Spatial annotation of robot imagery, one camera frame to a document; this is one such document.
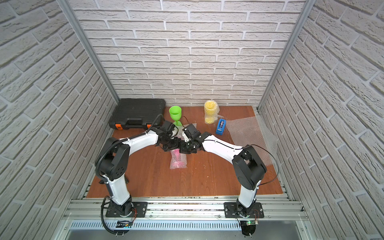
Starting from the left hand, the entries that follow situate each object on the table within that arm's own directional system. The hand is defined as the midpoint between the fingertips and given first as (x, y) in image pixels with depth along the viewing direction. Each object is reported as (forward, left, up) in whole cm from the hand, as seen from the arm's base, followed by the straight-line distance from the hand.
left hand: (181, 145), depth 93 cm
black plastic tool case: (+28, +35, 0) cm, 45 cm away
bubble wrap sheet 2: (-10, +1, +2) cm, 11 cm away
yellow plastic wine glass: (+21, -19, +12) cm, 31 cm away
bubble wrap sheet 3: (+15, -48, -3) cm, 50 cm away
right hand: (-6, 0, +5) cm, 8 cm away
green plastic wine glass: (+18, +4, +11) cm, 22 cm away
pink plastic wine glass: (-13, +2, +2) cm, 13 cm away
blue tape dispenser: (+15, -27, 0) cm, 31 cm away
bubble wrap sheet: (+22, -26, +4) cm, 34 cm away
